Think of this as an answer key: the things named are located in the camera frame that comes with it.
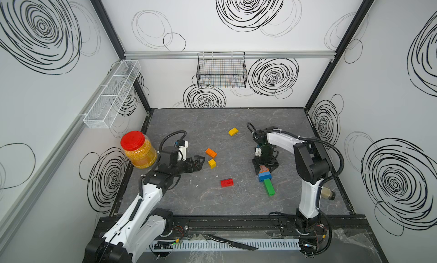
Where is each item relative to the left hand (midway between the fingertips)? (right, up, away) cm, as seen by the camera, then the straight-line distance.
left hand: (197, 159), depth 80 cm
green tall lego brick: (+35, -14, +3) cm, 38 cm away
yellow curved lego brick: (+19, +12, +27) cm, 36 cm away
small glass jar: (+61, -16, -1) cm, 63 cm away
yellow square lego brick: (+7, -4, +11) cm, 14 cm away
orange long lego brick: (+6, +1, +16) cm, 17 cm away
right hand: (+34, -9, +9) cm, 36 cm away
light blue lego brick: (+34, -10, +7) cm, 36 cm away
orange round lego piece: (+34, -8, +8) cm, 36 cm away
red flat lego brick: (+14, -13, +5) cm, 20 cm away
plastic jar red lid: (-31, +9, 0) cm, 32 cm away
